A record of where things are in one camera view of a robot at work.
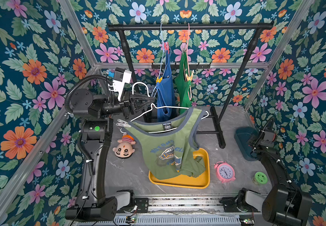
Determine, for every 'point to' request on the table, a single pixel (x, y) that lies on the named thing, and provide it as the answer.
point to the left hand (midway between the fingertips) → (151, 106)
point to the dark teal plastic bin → (241, 135)
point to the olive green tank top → (168, 143)
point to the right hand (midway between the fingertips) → (259, 138)
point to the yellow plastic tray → (202, 181)
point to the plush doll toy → (124, 149)
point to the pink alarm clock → (224, 171)
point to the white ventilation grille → (120, 220)
